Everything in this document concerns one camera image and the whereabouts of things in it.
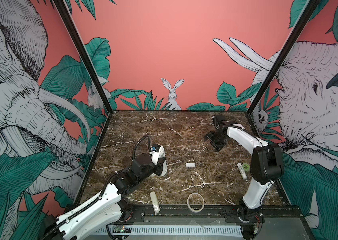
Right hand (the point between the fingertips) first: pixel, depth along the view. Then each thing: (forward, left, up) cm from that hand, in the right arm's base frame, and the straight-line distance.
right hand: (205, 141), depth 91 cm
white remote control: (-18, +24, -1) cm, 30 cm away
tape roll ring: (-36, +8, -9) cm, 38 cm away
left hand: (-15, +24, +10) cm, 30 cm away
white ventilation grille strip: (-44, +15, -9) cm, 48 cm away
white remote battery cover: (-33, +29, -6) cm, 44 cm away
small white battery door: (-10, +9, -11) cm, 17 cm away
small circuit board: (-44, +45, -8) cm, 64 cm away
